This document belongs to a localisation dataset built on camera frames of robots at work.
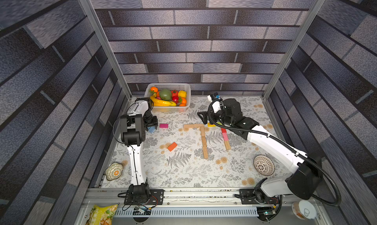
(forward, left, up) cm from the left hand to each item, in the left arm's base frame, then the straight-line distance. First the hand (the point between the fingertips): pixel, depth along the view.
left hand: (153, 126), depth 101 cm
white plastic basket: (+34, -17, +7) cm, 39 cm away
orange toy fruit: (+30, +2, +8) cm, 31 cm away
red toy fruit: (+26, -14, +5) cm, 30 cm away
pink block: (-8, -50, +1) cm, 50 cm away
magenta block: (+1, -7, 0) cm, 7 cm away
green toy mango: (+22, -7, +10) cm, 26 cm away
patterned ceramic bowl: (-30, +17, 0) cm, 35 cm away
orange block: (-14, -15, -1) cm, 21 cm away
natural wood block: (+2, -25, -1) cm, 26 cm away
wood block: (-2, -35, 0) cm, 35 cm away
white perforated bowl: (-26, -70, +1) cm, 74 cm away
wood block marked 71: (-11, -36, -1) cm, 37 cm away
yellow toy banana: (+15, -2, +9) cm, 18 cm away
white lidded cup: (-48, -79, +5) cm, 93 cm away
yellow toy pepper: (+27, -20, +6) cm, 34 cm away
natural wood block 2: (-18, -36, 0) cm, 40 cm away
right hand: (-5, -34, +26) cm, 43 cm away
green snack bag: (-51, +14, +3) cm, 53 cm away
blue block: (-1, +1, -1) cm, 2 cm away
